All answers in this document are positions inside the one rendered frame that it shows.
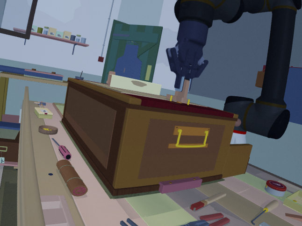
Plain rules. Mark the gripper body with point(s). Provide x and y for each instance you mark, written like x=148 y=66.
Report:
x=191 y=44

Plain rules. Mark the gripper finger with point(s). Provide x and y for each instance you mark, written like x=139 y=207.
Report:
x=173 y=59
x=200 y=68

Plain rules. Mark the tan wooden turn-button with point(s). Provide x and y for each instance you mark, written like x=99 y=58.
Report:
x=110 y=77
x=186 y=90

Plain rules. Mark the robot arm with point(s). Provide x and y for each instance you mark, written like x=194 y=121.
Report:
x=278 y=59

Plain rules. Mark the cream back panel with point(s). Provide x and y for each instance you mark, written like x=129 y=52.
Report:
x=135 y=84

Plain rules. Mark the tan round knob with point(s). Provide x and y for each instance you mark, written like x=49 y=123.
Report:
x=239 y=123

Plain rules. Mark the brown wooden harmonium body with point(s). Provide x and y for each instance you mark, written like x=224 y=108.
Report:
x=132 y=141

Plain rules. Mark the purple cleat block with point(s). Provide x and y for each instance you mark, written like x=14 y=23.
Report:
x=180 y=185

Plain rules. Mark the cream flat box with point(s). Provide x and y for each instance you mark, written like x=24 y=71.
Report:
x=43 y=112

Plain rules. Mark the small blue clamp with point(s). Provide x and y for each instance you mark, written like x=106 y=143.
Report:
x=40 y=103

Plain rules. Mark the red flat stick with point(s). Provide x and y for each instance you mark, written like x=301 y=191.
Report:
x=212 y=216
x=219 y=222

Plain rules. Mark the brown flat stick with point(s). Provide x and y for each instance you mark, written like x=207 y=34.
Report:
x=293 y=215

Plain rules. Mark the orange box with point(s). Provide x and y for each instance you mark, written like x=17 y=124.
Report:
x=259 y=79

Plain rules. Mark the grey pipe with red box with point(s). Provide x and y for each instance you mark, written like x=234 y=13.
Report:
x=101 y=59

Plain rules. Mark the blue pot with stick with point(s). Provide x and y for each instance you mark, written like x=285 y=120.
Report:
x=79 y=76

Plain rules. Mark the blue cabinet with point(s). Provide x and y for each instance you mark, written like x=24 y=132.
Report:
x=293 y=94

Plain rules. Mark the dark blue jar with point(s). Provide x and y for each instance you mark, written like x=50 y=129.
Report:
x=73 y=38

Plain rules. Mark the cream box on shelf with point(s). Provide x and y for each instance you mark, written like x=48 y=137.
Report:
x=52 y=31
x=67 y=35

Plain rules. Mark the olive jar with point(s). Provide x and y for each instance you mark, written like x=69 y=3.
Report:
x=40 y=30

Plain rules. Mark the red-lidded round tin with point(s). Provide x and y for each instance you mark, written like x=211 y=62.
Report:
x=275 y=187

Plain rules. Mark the brown tied tool roll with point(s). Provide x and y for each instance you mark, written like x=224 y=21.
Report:
x=70 y=176

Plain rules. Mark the cream shallow tray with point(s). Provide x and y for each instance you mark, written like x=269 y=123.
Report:
x=295 y=200

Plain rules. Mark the white post with red band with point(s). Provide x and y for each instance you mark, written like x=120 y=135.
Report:
x=238 y=137

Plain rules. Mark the pink wall shelf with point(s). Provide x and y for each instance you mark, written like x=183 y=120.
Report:
x=54 y=37

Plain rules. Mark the dark picture frame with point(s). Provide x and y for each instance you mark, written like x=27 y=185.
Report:
x=29 y=23

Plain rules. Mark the beige long bench rail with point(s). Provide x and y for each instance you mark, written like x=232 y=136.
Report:
x=27 y=153

